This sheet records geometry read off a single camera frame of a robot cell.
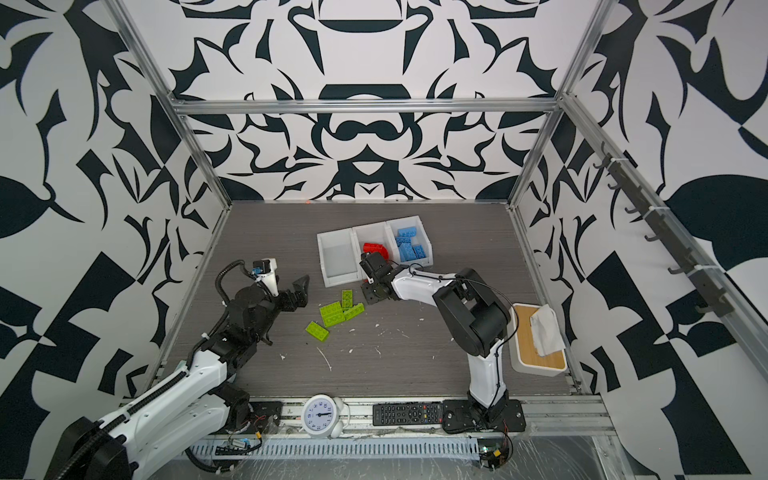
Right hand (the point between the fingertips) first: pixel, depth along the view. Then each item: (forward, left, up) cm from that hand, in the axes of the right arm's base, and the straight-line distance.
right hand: (372, 288), depth 96 cm
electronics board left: (-41, +32, -2) cm, 52 cm away
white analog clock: (-35, +12, +2) cm, 37 cm away
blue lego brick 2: (+18, -10, +1) cm, 21 cm away
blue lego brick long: (+13, -16, +1) cm, 21 cm away
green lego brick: (-14, +16, +1) cm, 21 cm away
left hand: (-4, +20, +17) cm, 27 cm away
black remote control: (-35, -9, 0) cm, 36 cm away
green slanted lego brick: (-8, +6, +1) cm, 10 cm away
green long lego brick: (-4, +8, 0) cm, 9 cm away
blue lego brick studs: (+21, -12, +1) cm, 25 cm away
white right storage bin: (+16, -17, +5) cm, 24 cm away
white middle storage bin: (+19, -1, +4) cm, 20 cm away
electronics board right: (-42, -29, -3) cm, 51 cm away
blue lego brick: (+11, -11, +4) cm, 16 cm away
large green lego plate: (-9, +12, 0) cm, 15 cm away
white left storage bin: (+11, +11, +2) cm, 16 cm away
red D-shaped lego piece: (+12, -1, +5) cm, 13 cm away
